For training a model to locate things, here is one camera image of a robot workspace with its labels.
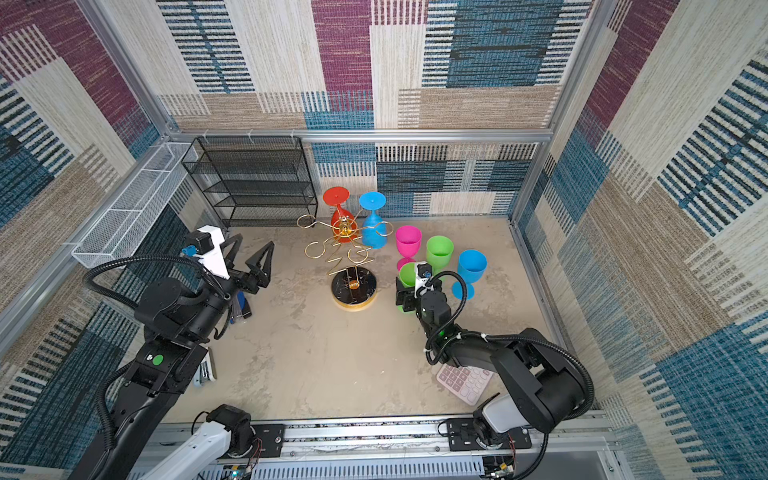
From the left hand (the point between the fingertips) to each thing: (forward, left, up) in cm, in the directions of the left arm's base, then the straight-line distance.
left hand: (254, 236), depth 59 cm
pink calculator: (-16, -47, -41) cm, 64 cm away
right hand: (+9, -33, -29) cm, 45 cm away
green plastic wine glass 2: (+9, -32, -28) cm, 43 cm away
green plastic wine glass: (+21, -43, -30) cm, 56 cm away
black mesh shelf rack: (+48, +21, -24) cm, 58 cm away
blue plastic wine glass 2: (+22, -22, -23) cm, 39 cm away
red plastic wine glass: (+14, -15, -12) cm, 24 cm away
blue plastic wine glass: (+13, -51, -28) cm, 60 cm away
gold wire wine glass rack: (+14, -15, -41) cm, 45 cm away
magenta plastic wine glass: (+23, -33, -29) cm, 50 cm away
